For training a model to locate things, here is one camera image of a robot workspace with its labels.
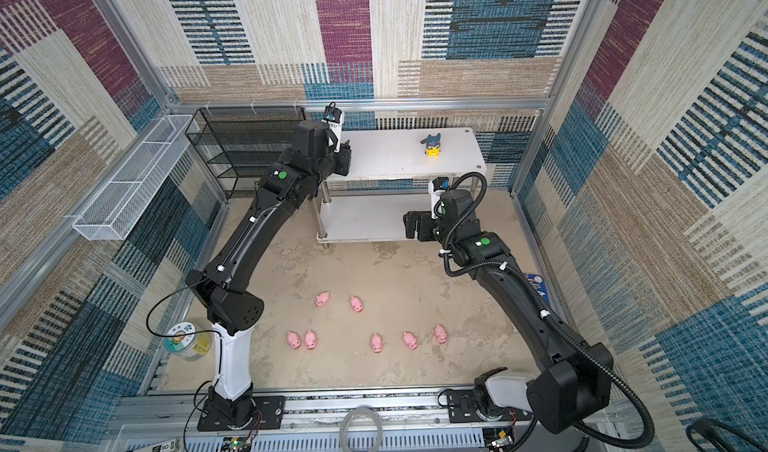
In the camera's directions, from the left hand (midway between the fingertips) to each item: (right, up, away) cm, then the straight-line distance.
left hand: (343, 140), depth 76 cm
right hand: (+20, -20, +2) cm, 28 cm away
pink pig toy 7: (+26, -52, +7) cm, 58 cm away
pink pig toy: (-8, -44, +15) cm, 47 cm away
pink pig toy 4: (-10, -53, +7) cm, 54 cm away
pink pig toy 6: (+17, -53, +7) cm, 56 cm away
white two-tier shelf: (+17, -2, +7) cm, 18 cm away
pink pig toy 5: (+8, -54, +7) cm, 55 cm away
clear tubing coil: (+1, -69, -4) cm, 69 cm away
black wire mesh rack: (-39, +8, +29) cm, 49 cm away
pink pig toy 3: (-15, -53, +7) cm, 55 cm away
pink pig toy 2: (+2, -45, +13) cm, 47 cm away
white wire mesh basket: (-53, -15, -3) cm, 55 cm away
